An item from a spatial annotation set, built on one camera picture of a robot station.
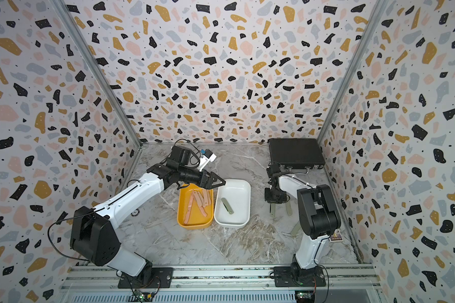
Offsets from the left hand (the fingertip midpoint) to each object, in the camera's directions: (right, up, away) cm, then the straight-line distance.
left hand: (221, 181), depth 77 cm
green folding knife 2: (+24, -16, +16) cm, 33 cm away
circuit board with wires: (-29, -43, -6) cm, 52 cm away
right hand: (+24, -12, +20) cm, 34 cm away
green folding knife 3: (+34, -24, +11) cm, 43 cm away
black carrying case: (+43, +13, +41) cm, 61 cm away
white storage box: (+4, -13, +18) cm, 22 cm away
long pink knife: (-10, -16, +16) cm, 25 cm away
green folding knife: (+1, -14, +18) cm, 23 cm away
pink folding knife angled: (-10, -10, +18) cm, 23 cm away
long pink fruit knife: (-18, -15, +17) cm, 28 cm away
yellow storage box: (-13, -20, +13) cm, 27 cm away
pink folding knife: (-14, -11, +18) cm, 25 cm away
